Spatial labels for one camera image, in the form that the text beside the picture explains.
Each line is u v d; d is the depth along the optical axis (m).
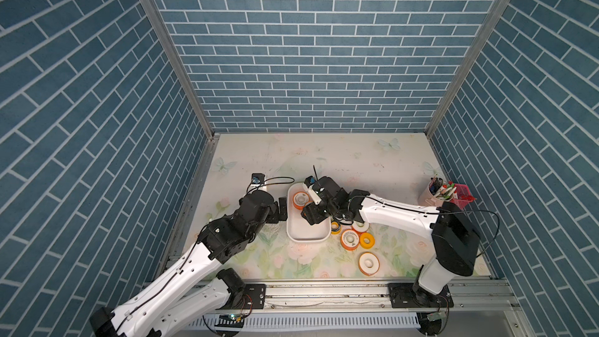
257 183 0.62
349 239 0.85
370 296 0.75
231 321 0.72
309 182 0.75
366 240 0.86
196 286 0.46
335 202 0.64
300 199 0.95
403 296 0.74
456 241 0.45
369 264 0.80
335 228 0.88
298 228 0.89
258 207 0.51
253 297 0.73
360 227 0.87
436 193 0.86
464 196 0.89
